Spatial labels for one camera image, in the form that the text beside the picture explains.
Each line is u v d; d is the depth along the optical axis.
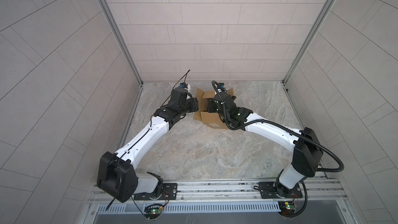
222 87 0.67
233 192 0.72
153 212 0.65
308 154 0.43
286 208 0.68
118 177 0.38
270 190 0.71
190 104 0.69
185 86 0.70
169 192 0.71
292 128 0.47
